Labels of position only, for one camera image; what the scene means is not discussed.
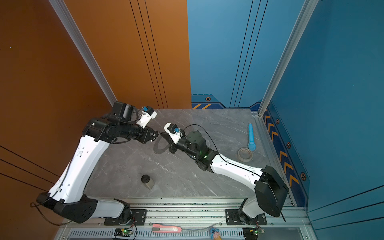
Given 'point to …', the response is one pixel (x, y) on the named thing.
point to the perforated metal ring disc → (160, 145)
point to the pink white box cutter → (158, 228)
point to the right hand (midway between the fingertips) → (161, 133)
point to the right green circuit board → (252, 233)
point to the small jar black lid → (147, 181)
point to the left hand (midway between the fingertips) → (156, 132)
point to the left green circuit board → (123, 232)
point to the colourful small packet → (215, 234)
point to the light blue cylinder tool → (251, 145)
